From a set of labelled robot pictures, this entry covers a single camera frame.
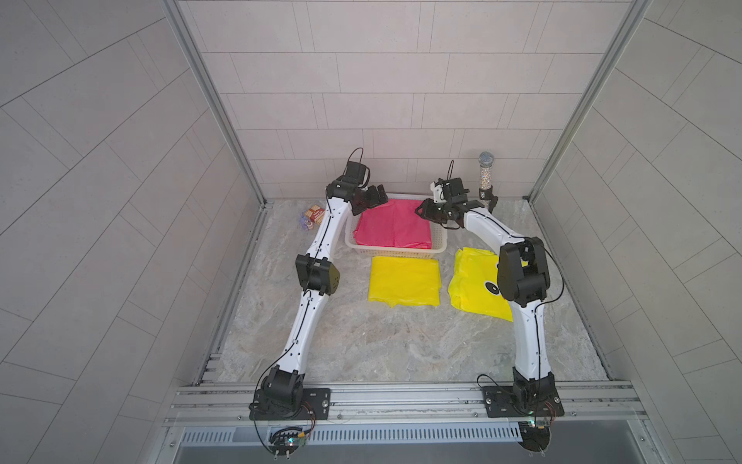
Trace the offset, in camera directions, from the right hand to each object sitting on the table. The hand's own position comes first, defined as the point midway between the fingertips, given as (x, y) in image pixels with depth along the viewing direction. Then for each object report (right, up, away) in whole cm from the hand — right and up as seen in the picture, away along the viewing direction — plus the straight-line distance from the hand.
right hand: (418, 207), depth 101 cm
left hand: (-13, +4, +2) cm, 14 cm away
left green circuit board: (-35, -55, -36) cm, 74 cm away
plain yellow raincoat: (-5, -25, -7) cm, 26 cm away
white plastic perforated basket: (+6, -10, -7) cm, 14 cm away
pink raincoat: (-9, -5, -4) cm, 11 cm away
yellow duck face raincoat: (+17, -25, -9) cm, 31 cm away
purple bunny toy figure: (-41, -5, +3) cm, 42 cm away
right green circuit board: (+24, -56, -33) cm, 69 cm away
